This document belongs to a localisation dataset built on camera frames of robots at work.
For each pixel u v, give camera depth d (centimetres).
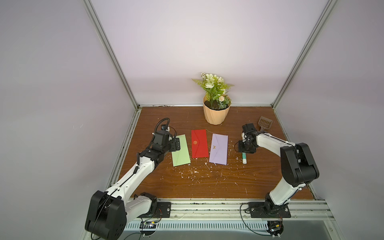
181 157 93
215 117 99
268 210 66
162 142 63
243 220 70
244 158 90
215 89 92
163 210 73
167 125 71
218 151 95
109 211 39
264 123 110
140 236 67
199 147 97
